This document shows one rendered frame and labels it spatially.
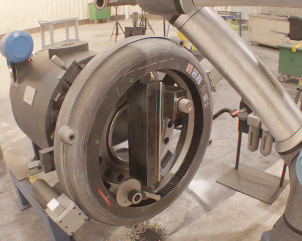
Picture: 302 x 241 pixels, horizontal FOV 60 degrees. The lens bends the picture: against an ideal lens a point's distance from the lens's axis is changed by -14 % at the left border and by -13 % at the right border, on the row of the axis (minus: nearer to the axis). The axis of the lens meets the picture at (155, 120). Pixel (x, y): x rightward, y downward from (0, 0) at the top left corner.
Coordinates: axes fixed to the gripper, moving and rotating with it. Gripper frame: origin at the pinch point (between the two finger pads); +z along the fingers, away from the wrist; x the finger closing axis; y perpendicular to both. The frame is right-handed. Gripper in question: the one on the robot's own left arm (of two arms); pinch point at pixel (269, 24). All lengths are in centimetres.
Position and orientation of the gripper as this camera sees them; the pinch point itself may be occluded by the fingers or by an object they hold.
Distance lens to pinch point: 89.0
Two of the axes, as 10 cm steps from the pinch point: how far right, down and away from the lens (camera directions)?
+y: 7.1, -3.0, 6.4
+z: -7.1, -2.5, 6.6
